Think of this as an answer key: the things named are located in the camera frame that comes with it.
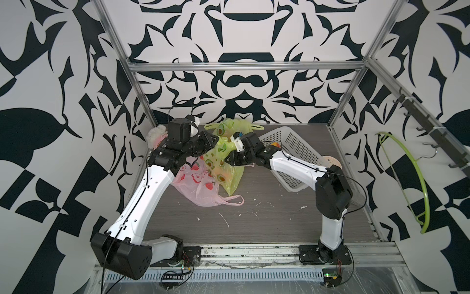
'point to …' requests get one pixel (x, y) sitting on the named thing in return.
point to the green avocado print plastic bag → (222, 131)
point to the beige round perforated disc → (327, 161)
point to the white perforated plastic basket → (294, 147)
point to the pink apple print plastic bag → (195, 180)
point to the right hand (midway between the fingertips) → (225, 156)
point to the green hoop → (426, 223)
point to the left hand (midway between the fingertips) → (216, 134)
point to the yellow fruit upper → (276, 144)
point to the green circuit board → (331, 277)
